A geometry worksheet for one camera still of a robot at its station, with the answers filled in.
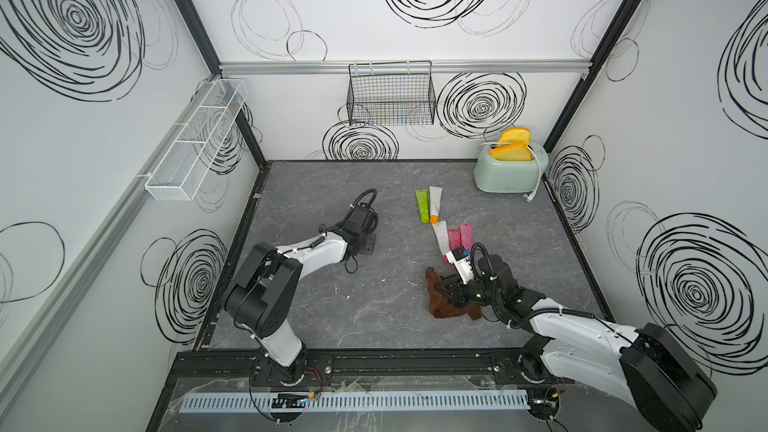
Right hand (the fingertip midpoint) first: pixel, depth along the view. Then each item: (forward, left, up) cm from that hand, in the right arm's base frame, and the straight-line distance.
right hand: (437, 288), depth 81 cm
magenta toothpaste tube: (+20, -12, -6) cm, 24 cm away
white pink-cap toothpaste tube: (+19, -3, -4) cm, 20 cm away
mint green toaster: (+43, -37, +9) cm, 57 cm away
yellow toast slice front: (+41, -26, +13) cm, 50 cm away
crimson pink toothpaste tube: (+18, -7, -5) cm, 20 cm away
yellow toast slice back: (+48, -28, +15) cm, 57 cm away
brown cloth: (-4, -1, -1) cm, 5 cm away
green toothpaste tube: (+32, +2, -4) cm, 32 cm away
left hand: (+17, +23, -3) cm, 29 cm away
